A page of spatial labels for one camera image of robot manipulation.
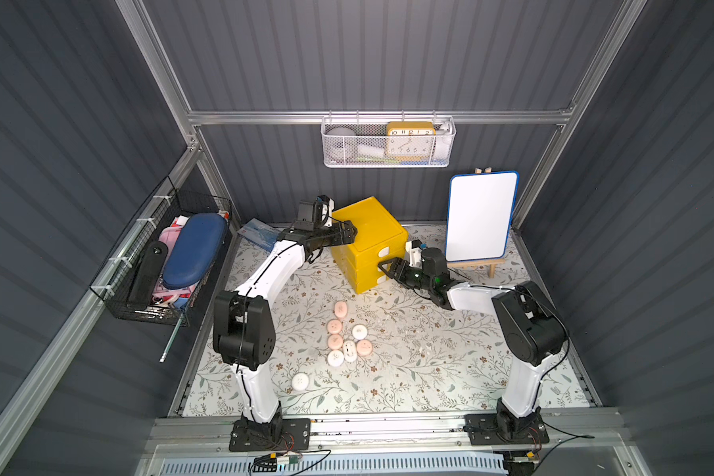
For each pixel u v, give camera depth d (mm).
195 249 676
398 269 846
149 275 630
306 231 693
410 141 889
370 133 913
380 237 871
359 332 902
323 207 746
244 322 528
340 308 945
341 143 826
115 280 609
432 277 759
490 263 1020
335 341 886
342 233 809
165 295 657
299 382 806
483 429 733
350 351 847
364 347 867
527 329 509
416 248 883
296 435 740
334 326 911
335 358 846
